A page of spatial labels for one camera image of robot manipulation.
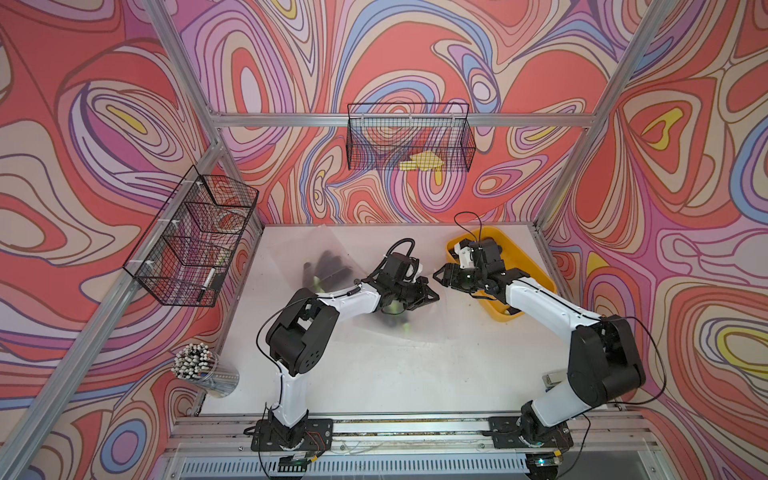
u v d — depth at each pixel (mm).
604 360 446
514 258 1076
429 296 840
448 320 908
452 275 780
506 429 734
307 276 1013
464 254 810
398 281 764
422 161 908
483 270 688
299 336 506
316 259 1070
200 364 679
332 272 1011
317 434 728
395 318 893
